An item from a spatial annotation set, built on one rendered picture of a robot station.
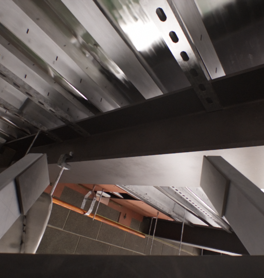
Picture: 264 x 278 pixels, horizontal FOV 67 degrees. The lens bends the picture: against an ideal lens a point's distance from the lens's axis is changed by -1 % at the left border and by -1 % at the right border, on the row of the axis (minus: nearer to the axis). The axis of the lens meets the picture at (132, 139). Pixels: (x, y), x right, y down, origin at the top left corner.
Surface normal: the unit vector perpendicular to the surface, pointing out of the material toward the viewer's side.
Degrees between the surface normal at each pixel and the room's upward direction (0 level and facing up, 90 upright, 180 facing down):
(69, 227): 90
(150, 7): 180
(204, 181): 104
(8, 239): 112
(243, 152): 180
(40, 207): 61
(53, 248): 90
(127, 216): 90
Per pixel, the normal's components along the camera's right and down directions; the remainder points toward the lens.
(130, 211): 0.77, -0.12
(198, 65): -0.25, 0.84
